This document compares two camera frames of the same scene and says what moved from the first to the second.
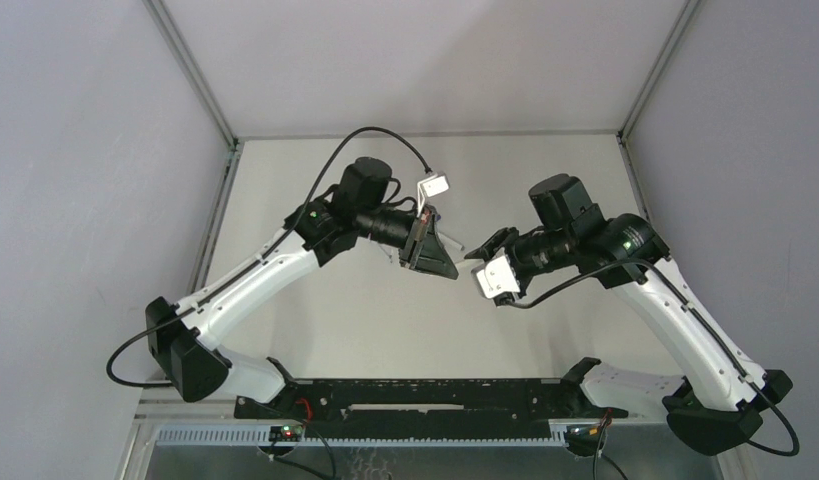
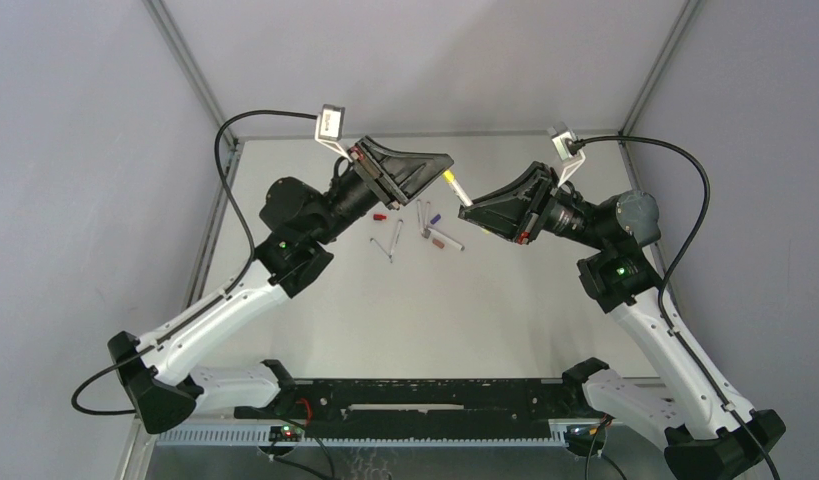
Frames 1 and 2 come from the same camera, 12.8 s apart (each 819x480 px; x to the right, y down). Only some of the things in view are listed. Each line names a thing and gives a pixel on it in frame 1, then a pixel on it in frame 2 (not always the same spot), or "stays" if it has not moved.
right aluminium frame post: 659,67 stays
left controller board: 286,433 stays
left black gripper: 416,240 -> 375,173
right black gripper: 510,248 -> 538,205
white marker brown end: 449,242 stays
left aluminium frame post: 159,11 stays
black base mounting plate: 432,409 stays
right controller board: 587,437 stays
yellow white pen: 464,267 -> 450,177
